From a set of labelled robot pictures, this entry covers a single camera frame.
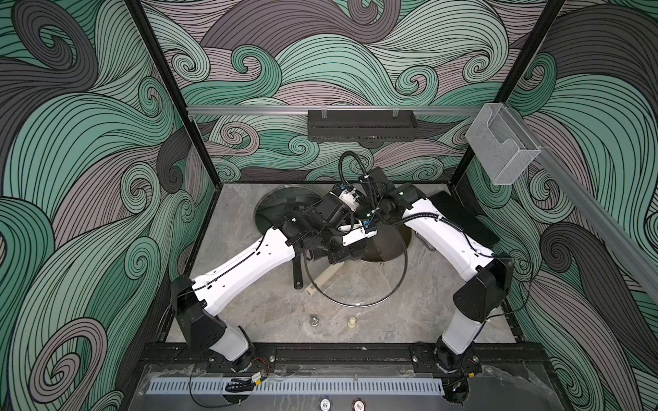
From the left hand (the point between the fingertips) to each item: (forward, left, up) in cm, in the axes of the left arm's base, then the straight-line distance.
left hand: (352, 242), depth 70 cm
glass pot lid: (+1, -7, -26) cm, 27 cm away
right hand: (+4, +6, -1) cm, 7 cm away
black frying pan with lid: (+32, +28, -21) cm, 47 cm away
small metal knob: (-15, +11, -22) cm, 29 cm away
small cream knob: (-15, -1, -23) cm, 27 cm away
